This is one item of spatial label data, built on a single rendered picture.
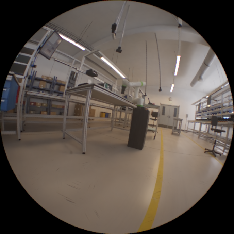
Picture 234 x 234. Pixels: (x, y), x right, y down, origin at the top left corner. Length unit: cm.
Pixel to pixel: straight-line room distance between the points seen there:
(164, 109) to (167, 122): 128
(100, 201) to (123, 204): 18
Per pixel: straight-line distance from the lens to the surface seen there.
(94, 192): 79
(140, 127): 164
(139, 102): 173
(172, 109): 798
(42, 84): 472
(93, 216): 69
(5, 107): 111
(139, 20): 346
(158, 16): 342
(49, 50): 175
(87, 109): 113
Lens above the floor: 65
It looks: 2 degrees down
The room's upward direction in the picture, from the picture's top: 8 degrees clockwise
